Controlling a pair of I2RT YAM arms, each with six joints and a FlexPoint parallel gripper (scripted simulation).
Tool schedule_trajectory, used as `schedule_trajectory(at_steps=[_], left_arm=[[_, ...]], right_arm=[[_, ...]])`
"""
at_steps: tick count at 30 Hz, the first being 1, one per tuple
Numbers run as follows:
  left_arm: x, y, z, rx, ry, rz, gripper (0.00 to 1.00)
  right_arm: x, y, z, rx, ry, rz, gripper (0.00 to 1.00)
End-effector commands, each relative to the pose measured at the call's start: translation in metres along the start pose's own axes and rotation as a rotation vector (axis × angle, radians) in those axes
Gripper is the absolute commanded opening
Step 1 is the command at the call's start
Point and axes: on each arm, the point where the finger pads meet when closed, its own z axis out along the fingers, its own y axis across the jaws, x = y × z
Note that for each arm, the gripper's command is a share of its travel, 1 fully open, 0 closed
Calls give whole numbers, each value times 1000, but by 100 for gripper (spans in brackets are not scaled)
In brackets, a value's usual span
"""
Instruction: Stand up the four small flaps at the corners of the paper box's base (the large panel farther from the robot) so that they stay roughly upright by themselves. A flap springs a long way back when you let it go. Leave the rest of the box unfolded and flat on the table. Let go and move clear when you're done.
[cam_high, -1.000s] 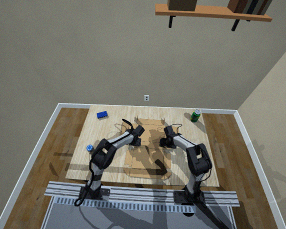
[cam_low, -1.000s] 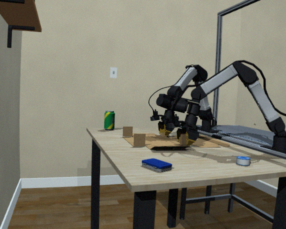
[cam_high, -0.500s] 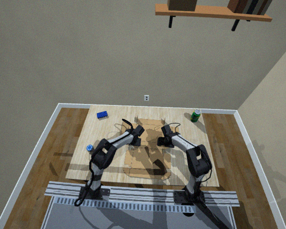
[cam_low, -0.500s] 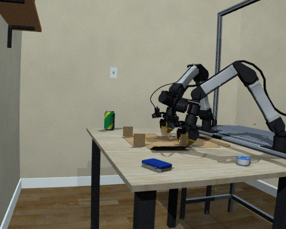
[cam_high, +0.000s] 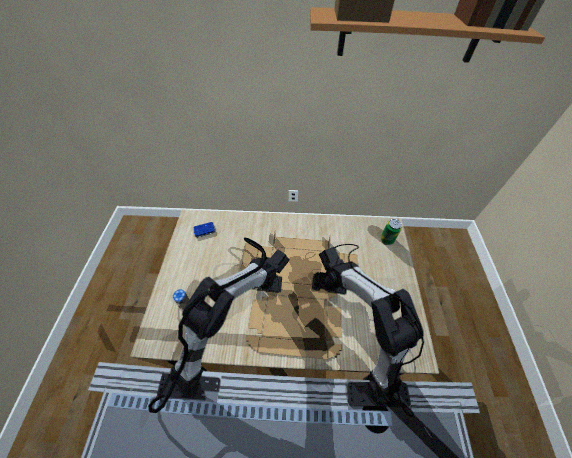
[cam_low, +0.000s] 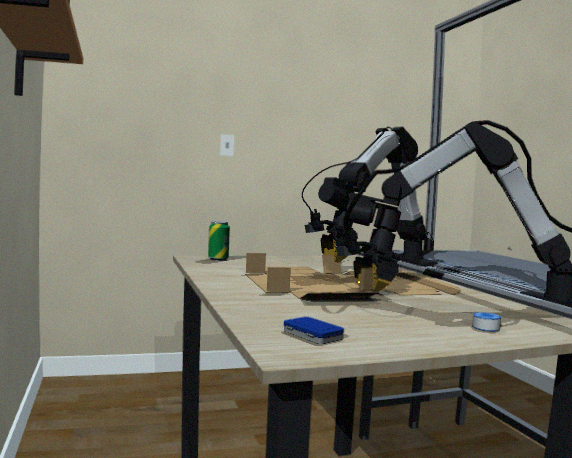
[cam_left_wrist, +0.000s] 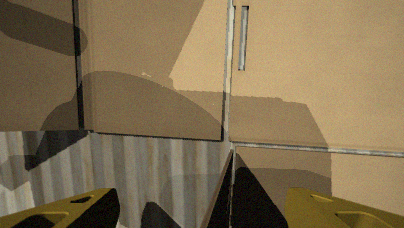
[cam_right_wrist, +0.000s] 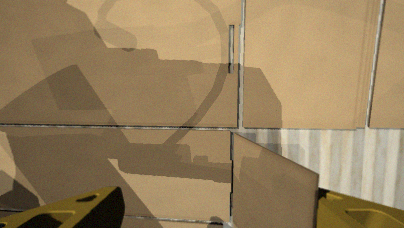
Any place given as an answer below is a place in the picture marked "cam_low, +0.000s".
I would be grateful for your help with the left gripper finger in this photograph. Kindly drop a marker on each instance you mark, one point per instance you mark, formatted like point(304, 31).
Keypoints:
point(358, 271)
point(378, 284)

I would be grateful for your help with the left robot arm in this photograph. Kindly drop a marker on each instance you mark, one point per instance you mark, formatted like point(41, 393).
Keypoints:
point(549, 245)

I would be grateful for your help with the green and yellow drink can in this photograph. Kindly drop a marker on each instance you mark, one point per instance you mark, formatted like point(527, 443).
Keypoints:
point(219, 233)

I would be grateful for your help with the grey metal frame beam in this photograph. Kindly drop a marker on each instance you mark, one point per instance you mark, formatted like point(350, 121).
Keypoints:
point(473, 14)

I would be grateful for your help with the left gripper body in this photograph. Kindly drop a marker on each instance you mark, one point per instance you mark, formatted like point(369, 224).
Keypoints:
point(384, 240)

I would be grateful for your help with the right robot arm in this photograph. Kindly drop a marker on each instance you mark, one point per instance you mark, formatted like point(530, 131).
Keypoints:
point(333, 191)

